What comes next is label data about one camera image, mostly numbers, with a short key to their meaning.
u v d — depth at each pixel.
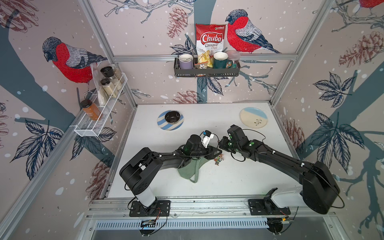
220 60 0.80
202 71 0.87
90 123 0.81
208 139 0.78
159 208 0.73
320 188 0.42
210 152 0.78
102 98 0.71
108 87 0.76
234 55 0.85
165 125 1.07
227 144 0.73
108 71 0.79
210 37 0.78
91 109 0.66
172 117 1.07
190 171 0.84
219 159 0.88
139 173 0.46
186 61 0.80
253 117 1.11
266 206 0.65
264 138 0.65
